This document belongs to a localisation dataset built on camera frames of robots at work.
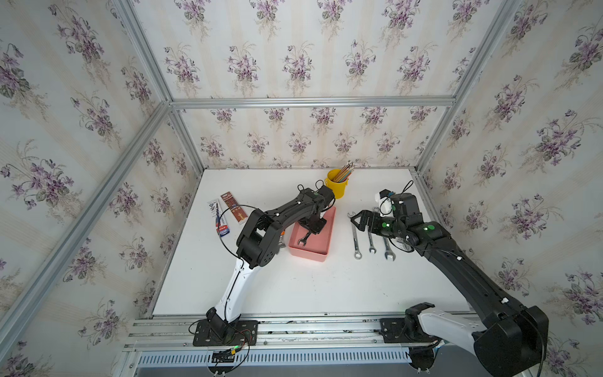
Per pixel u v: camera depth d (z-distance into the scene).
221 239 0.52
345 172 1.01
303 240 0.94
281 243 0.93
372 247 0.93
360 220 0.70
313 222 0.84
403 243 0.57
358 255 0.91
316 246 0.91
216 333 0.63
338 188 1.06
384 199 0.70
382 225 0.68
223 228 0.96
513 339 0.37
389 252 0.90
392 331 0.73
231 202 1.07
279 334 0.75
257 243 0.58
